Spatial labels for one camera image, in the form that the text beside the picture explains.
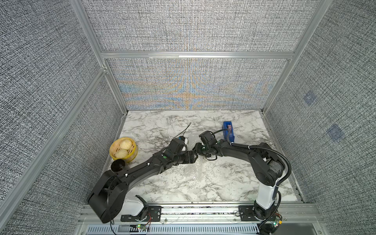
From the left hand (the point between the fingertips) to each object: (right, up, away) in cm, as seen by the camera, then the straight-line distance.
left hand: (195, 156), depth 82 cm
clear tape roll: (+24, +15, +18) cm, 34 cm away
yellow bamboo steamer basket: (-50, 0, +10) cm, 51 cm away
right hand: (0, +3, +11) cm, 11 cm away
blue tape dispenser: (+23, +13, +19) cm, 33 cm away
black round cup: (-46, -6, +4) cm, 47 cm away
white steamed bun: (-44, +5, +12) cm, 46 cm away
